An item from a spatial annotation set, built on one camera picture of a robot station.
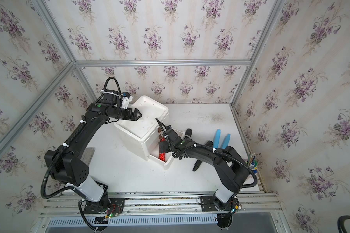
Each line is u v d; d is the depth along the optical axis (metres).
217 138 0.98
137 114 0.75
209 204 0.73
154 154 0.88
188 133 0.98
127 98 0.74
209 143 0.95
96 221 0.71
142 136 0.73
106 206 0.68
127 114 0.72
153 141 0.81
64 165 0.43
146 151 0.79
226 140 0.98
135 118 0.73
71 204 0.73
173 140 0.67
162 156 0.88
